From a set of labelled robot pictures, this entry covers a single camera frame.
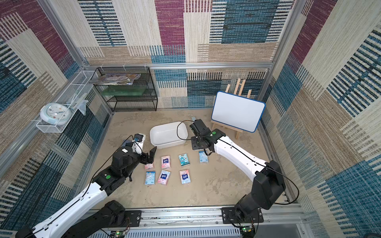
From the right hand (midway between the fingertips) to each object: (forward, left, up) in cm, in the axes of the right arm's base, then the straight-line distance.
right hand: (196, 141), depth 83 cm
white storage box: (+15, +19, -15) cm, 29 cm away
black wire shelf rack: (+43, +37, -10) cm, 58 cm away
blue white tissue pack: (-15, +26, -14) cm, 33 cm away
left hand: (-5, +25, +5) cm, 26 cm away
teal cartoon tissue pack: (-4, +7, -14) cm, 16 cm away
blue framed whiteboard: (+16, -26, +5) cm, 31 cm away
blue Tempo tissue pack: (-15, +18, -14) cm, 27 cm away
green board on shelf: (+35, +47, +9) cm, 59 cm away
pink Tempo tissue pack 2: (-7, +18, -13) cm, 23 cm away
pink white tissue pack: (-15, +7, -14) cm, 22 cm away
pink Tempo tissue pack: (-8, +28, -14) cm, 33 cm away
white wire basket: (+17, +67, +18) cm, 72 cm away
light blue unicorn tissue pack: (-3, -4, -13) cm, 14 cm away
